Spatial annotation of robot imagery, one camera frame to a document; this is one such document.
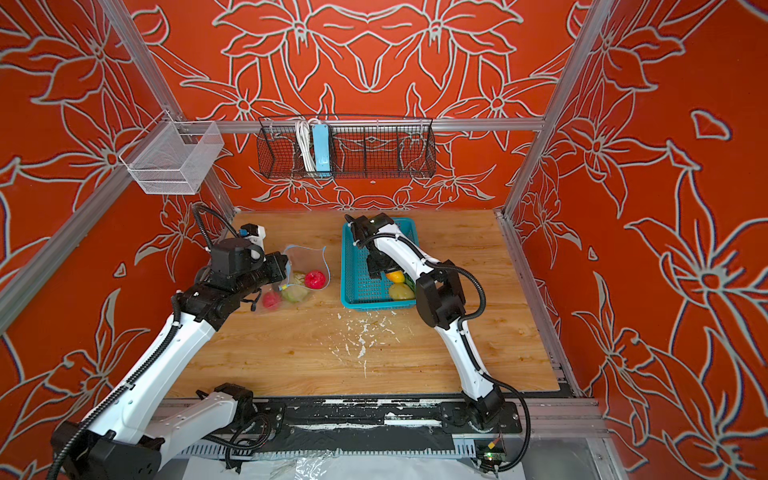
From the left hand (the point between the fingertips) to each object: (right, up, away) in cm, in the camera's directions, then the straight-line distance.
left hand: (286, 254), depth 75 cm
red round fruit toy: (+5, -8, +9) cm, 13 cm away
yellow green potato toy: (+31, -12, +16) cm, 37 cm away
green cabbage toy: (-1, -13, +12) cm, 18 cm away
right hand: (+26, -6, +19) cm, 33 cm away
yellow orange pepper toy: (+30, -9, +20) cm, 37 cm away
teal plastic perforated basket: (+17, -13, +22) cm, 31 cm away
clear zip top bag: (-1, -3, +13) cm, 13 cm away
